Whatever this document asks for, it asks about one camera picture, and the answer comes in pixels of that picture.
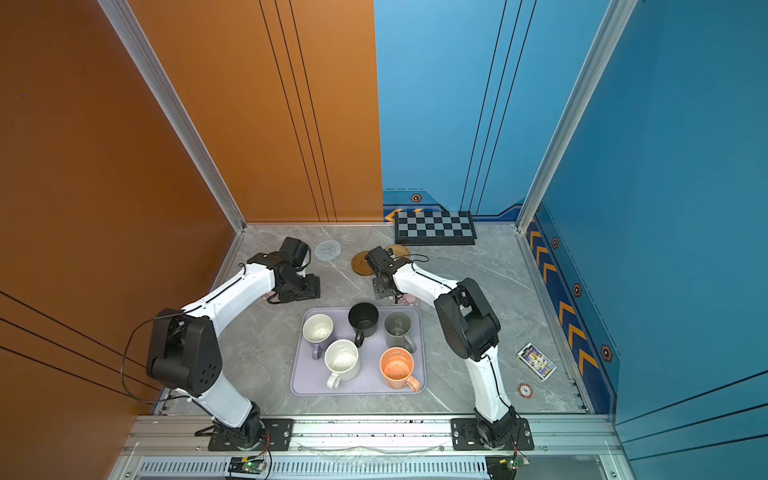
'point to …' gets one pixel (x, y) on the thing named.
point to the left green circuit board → (247, 465)
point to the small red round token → (525, 390)
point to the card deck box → (536, 361)
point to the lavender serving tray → (309, 376)
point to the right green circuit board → (504, 467)
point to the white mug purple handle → (317, 328)
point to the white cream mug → (342, 359)
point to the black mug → (363, 319)
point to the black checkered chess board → (434, 228)
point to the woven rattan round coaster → (399, 251)
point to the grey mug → (397, 327)
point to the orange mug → (397, 365)
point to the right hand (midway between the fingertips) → (392, 287)
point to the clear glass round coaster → (328, 250)
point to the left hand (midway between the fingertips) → (311, 290)
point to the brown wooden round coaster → (360, 265)
